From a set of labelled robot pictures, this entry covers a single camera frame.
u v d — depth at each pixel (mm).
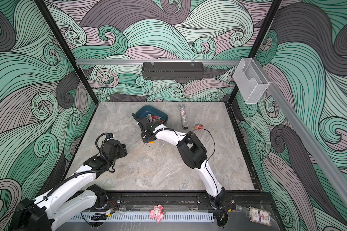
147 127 733
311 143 518
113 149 646
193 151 540
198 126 1012
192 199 757
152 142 885
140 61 933
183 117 1069
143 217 696
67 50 877
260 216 674
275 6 713
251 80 782
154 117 1097
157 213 669
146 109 1117
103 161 596
